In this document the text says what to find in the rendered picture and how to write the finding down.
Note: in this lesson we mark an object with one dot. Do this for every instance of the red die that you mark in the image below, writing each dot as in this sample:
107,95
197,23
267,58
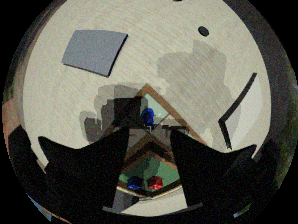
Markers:
155,182

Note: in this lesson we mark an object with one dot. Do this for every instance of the blue pawn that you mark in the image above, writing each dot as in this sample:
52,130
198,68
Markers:
149,114

